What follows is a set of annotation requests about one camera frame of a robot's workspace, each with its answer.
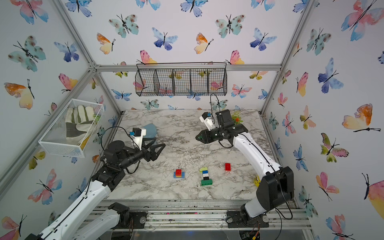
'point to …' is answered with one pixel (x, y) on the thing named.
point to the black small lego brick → (205, 178)
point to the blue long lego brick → (183, 175)
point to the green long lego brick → (206, 182)
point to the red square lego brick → (178, 172)
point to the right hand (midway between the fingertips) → (200, 135)
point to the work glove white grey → (80, 123)
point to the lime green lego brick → (203, 169)
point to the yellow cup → (257, 181)
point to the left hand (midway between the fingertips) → (161, 141)
